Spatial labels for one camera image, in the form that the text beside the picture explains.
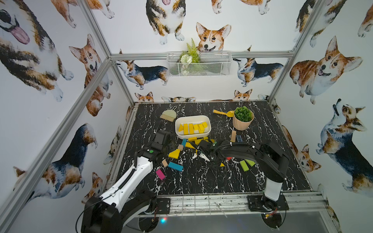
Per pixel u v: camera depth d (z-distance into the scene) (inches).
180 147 36.6
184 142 37.8
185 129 40.9
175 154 36.4
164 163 34.6
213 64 36.3
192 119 42.1
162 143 24.3
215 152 24.6
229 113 44.3
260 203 28.7
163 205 29.0
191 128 40.7
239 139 38.5
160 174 33.2
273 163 18.7
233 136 39.4
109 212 14.9
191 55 32.2
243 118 38.4
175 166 34.1
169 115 44.7
